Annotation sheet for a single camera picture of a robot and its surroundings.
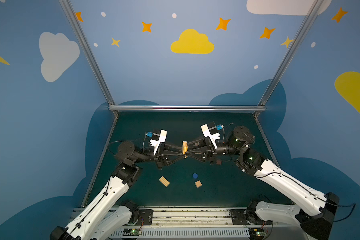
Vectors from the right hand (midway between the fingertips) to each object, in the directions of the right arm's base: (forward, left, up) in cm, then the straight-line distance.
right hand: (187, 148), depth 53 cm
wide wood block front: (+2, +13, -40) cm, 43 cm away
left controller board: (-23, +26, -41) cm, 54 cm away
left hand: (-2, +1, -2) cm, 3 cm away
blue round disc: (+6, -5, -41) cm, 41 cm away
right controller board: (-20, -35, -42) cm, 59 cm away
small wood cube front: (+1, -7, -40) cm, 41 cm away
